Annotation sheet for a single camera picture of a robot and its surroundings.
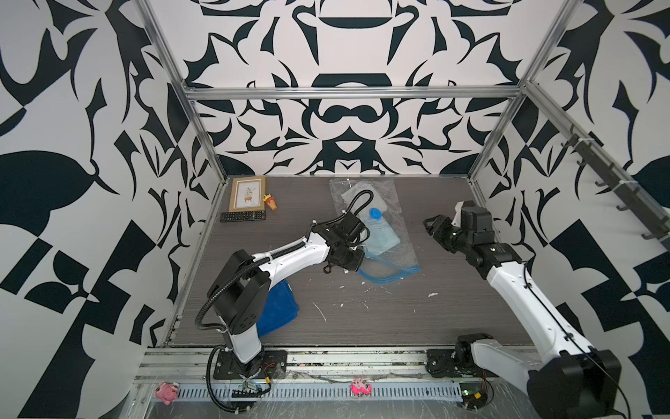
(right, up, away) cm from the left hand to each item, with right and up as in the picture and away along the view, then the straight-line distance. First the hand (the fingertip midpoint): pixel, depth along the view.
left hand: (355, 258), depth 86 cm
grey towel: (0, +19, -16) cm, 25 cm away
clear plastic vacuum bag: (+13, +1, +9) cm, 16 cm away
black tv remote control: (-42, +13, +19) cm, 48 cm away
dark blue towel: (-24, -15, -4) cm, 28 cm away
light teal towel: (+11, +5, +13) cm, 18 cm away
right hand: (+21, +13, -6) cm, 25 cm away
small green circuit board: (-28, -31, -17) cm, 45 cm away
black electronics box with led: (+31, -34, -15) cm, 48 cm away
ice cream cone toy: (-33, +18, +22) cm, 44 cm away
